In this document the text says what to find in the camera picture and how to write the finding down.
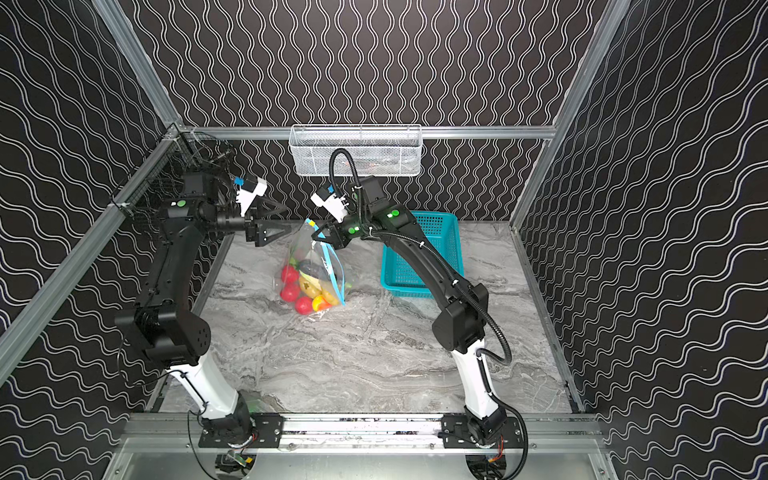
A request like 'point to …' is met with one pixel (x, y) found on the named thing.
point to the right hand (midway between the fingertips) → (316, 237)
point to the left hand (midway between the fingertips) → (292, 218)
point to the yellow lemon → (309, 285)
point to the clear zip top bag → (310, 276)
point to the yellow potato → (329, 298)
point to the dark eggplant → (313, 267)
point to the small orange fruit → (319, 303)
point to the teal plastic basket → (401, 273)
